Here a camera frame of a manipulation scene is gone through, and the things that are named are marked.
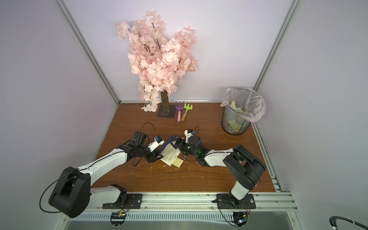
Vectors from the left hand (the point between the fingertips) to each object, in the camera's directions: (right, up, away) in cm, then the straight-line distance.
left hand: (161, 152), depth 85 cm
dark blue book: (+5, +1, -2) cm, 6 cm away
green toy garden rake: (+16, +29, +32) cm, 46 cm away
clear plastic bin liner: (+58, +29, +2) cm, 65 cm away
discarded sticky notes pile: (+48, +15, +5) cm, 50 cm away
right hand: (+8, +8, -1) cm, 11 cm away
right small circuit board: (+43, -29, -15) cm, 54 cm away
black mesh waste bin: (+49, +21, -3) cm, 53 cm away
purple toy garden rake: (+10, +28, +31) cm, 43 cm away
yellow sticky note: (+10, -7, +2) cm, 12 cm away
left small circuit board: (-20, -31, -13) cm, 39 cm away
